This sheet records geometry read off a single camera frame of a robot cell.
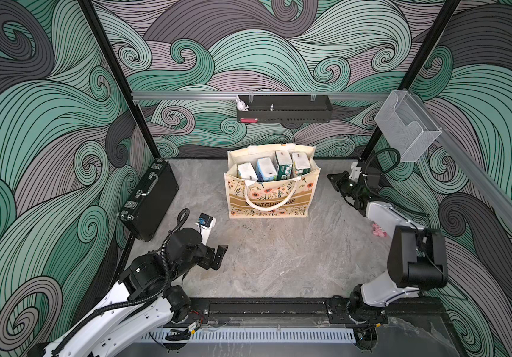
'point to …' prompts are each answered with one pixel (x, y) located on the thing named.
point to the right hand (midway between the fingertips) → (325, 174)
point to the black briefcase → (146, 209)
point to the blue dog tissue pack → (266, 170)
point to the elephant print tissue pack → (301, 163)
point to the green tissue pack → (285, 169)
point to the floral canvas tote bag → (275, 181)
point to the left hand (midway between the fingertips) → (215, 240)
